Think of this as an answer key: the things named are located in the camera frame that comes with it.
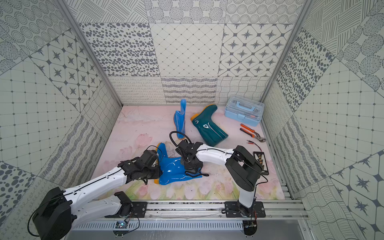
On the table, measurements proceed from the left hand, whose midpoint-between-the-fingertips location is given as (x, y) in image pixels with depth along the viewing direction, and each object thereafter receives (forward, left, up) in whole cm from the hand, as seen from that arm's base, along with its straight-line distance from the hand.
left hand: (164, 174), depth 81 cm
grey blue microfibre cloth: (+1, -18, 0) cm, 18 cm away
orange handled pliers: (+30, -60, -5) cm, 68 cm away
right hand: (+6, -15, -3) cm, 17 cm away
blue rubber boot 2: (+26, -8, +18) cm, 32 cm away
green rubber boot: (+37, -22, 0) cm, 43 cm away
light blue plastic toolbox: (+42, -52, +7) cm, 68 cm away
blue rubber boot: (+4, -4, -5) cm, 7 cm away
